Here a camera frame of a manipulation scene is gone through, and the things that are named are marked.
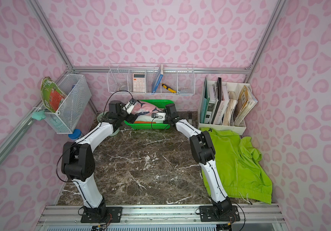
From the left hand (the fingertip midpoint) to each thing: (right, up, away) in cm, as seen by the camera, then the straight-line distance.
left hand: (128, 105), depth 94 cm
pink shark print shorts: (+9, 0, +7) cm, 11 cm away
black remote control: (+43, -8, +17) cm, 46 cm away
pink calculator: (+7, +15, +1) cm, 16 cm away
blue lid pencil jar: (-26, -18, -11) cm, 34 cm away
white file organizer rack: (+59, -1, -7) cm, 59 cm away
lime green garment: (+68, -38, -8) cm, 78 cm away
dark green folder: (+48, +1, -8) cm, 49 cm away
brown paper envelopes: (+76, +2, -3) cm, 76 cm away
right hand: (+23, -2, +12) cm, 26 cm away
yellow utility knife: (+26, +12, +4) cm, 29 cm away
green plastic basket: (+18, +5, +22) cm, 29 cm away
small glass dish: (-3, +12, 0) cm, 12 cm away
